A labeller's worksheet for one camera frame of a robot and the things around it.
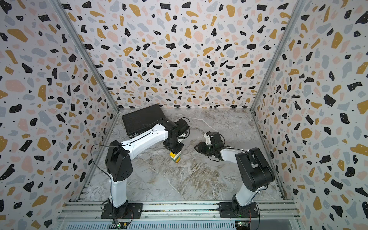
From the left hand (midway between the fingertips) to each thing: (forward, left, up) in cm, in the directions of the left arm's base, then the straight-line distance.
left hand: (178, 151), depth 84 cm
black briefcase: (+30, +32, -8) cm, 45 cm away
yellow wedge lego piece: (-2, +3, -1) cm, 4 cm away
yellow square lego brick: (-2, +1, -8) cm, 8 cm away
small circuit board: (-34, +28, -11) cm, 45 cm away
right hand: (+6, -11, -7) cm, 14 cm away
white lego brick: (-2, +1, -2) cm, 3 cm away
